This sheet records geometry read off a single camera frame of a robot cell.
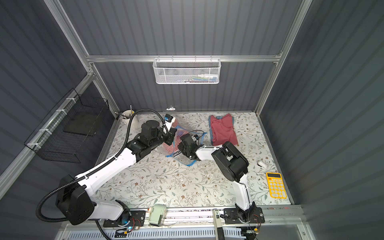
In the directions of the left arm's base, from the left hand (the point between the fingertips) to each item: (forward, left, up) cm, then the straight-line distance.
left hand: (177, 130), depth 77 cm
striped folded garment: (+3, +5, -23) cm, 23 cm away
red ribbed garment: (+16, -29, -23) cm, 41 cm away
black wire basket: (-3, +55, +3) cm, 56 cm away
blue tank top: (+20, -20, -24) cm, 37 cm away
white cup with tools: (+29, +40, -16) cm, 52 cm away
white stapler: (-9, -48, -21) cm, 54 cm away
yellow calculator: (-20, -54, -24) cm, 63 cm away
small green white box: (-35, +10, -22) cm, 42 cm away
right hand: (+5, +1, -22) cm, 22 cm away
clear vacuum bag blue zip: (-2, -1, -26) cm, 26 cm away
